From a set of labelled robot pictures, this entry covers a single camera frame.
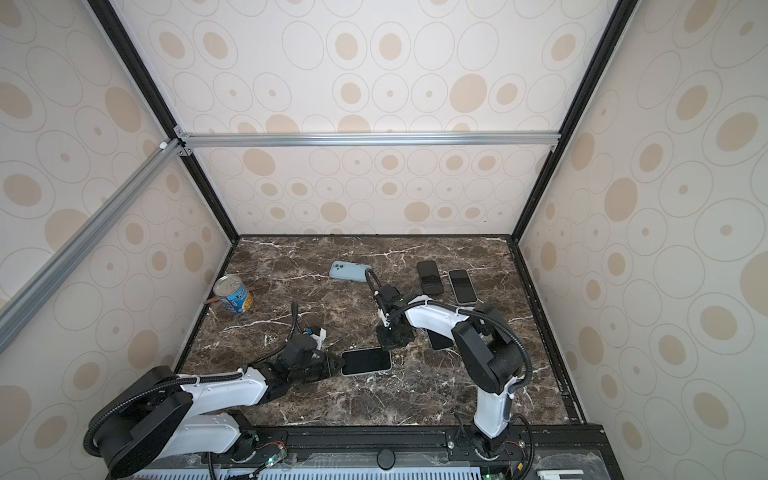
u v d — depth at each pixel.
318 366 0.76
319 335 0.82
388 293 0.76
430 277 1.06
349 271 1.10
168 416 0.43
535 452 0.71
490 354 0.49
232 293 0.92
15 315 0.51
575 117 0.85
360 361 0.88
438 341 0.92
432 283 1.06
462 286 1.06
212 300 1.02
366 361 0.86
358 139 0.87
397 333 0.78
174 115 0.87
